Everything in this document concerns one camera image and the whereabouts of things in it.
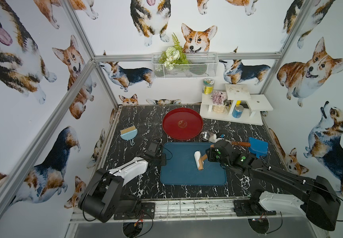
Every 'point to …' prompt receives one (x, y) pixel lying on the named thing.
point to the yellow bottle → (238, 102)
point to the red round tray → (182, 123)
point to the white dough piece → (197, 154)
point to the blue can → (237, 111)
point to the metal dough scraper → (241, 144)
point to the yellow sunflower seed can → (208, 86)
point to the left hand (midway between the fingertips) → (163, 155)
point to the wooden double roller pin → (200, 162)
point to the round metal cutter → (204, 136)
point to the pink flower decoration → (218, 98)
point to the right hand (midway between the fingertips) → (210, 147)
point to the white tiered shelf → (252, 103)
